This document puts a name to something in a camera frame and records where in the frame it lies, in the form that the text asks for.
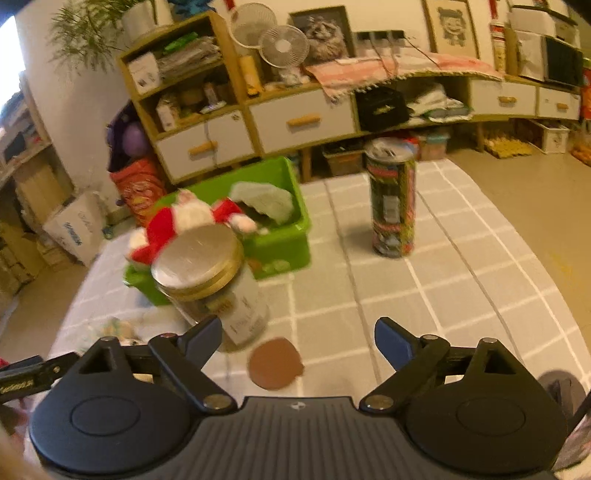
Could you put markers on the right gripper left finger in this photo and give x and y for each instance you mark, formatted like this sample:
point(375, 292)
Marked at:
point(182, 361)

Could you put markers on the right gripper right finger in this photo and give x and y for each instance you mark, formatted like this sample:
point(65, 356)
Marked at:
point(415, 361)

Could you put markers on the red white santa plush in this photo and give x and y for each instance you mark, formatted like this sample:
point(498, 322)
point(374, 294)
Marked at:
point(186, 213)

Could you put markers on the gold lid glass jar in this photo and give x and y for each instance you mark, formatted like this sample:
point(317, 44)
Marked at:
point(203, 272)

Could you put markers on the brown round disc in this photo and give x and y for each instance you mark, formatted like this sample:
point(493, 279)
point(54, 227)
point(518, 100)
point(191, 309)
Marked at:
point(275, 364)

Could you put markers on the grey checkered tablecloth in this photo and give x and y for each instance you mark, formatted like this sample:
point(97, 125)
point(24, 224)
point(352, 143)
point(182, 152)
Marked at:
point(471, 277)

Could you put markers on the white paper bag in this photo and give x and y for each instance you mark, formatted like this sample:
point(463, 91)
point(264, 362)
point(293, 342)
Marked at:
point(77, 226)

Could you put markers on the grey sock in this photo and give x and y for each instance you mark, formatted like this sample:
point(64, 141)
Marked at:
point(265, 198)

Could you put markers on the green plastic bin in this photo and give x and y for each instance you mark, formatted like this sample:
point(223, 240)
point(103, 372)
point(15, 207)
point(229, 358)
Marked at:
point(281, 248)

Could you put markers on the dark printed drink can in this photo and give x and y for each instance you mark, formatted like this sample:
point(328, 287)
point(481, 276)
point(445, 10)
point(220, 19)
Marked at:
point(391, 165)

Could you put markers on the left white drawer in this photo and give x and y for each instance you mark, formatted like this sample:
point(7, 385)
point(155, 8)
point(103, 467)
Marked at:
point(208, 145)

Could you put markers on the white drawer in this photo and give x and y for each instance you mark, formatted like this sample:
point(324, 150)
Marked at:
point(301, 119)
point(208, 145)

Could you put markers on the purple ball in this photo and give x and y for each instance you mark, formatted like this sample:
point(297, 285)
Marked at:
point(125, 135)

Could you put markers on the black crate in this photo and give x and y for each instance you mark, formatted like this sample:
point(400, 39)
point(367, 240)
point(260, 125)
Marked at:
point(381, 108)

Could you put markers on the right white drawer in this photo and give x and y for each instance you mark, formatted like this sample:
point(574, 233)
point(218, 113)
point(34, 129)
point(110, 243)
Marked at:
point(301, 119)

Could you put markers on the long low wooden cabinet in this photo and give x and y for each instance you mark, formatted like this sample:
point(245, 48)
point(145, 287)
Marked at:
point(492, 100)

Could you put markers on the wooden shelf cabinet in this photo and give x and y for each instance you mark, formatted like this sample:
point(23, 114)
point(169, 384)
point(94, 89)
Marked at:
point(219, 88)

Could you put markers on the pink table runner cloth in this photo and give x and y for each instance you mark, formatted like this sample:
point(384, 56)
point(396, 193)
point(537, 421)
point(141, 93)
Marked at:
point(340, 78)

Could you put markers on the stack of papers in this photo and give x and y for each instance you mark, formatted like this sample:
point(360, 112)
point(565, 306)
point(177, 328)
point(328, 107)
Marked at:
point(192, 56)

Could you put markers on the front white desk fan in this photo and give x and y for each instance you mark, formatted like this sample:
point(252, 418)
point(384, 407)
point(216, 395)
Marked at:
point(285, 48)

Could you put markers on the white desk fan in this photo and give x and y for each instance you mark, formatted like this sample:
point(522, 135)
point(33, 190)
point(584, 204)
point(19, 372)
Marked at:
point(249, 21)
point(285, 48)

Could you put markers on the potted green plant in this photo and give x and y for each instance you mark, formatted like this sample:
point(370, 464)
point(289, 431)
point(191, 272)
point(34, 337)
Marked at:
point(88, 35)

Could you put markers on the framed cat picture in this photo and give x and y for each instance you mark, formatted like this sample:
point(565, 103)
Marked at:
point(328, 32)

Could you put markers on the framed cartoon girl picture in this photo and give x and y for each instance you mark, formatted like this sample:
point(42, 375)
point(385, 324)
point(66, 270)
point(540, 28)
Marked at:
point(451, 27)

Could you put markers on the rear white desk fan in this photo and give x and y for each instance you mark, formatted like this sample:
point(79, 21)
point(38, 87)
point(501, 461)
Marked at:
point(249, 21)

